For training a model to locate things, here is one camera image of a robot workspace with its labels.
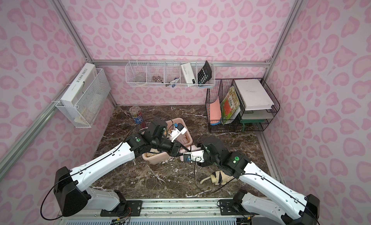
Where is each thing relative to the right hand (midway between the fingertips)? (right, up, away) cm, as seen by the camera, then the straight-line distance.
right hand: (197, 146), depth 73 cm
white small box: (-4, +43, +19) cm, 47 cm away
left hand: (-4, -1, -5) cm, 7 cm away
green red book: (+24, +22, +28) cm, 43 cm away
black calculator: (+6, +42, +19) cm, 47 cm away
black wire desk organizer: (+33, +12, +22) cm, 42 cm away
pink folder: (+16, +20, +38) cm, 46 cm away
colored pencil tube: (-37, +16, +20) cm, 45 cm away
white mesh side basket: (-57, +16, +1) cm, 59 cm away
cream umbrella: (+13, -18, +6) cm, 23 cm away
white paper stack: (+38, +29, +21) cm, 52 cm away
